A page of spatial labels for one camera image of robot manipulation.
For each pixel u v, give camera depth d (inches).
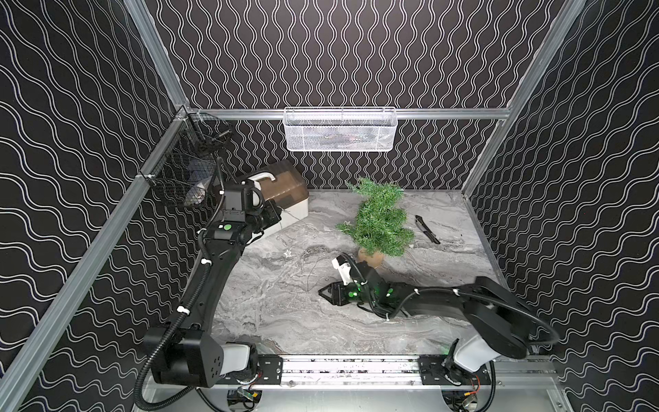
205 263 18.4
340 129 51.2
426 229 41.9
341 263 29.8
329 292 31.2
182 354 15.2
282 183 38.2
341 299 28.3
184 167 36.8
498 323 17.6
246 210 23.4
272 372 28.9
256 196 25.0
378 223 28.6
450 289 19.8
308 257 38.8
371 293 25.6
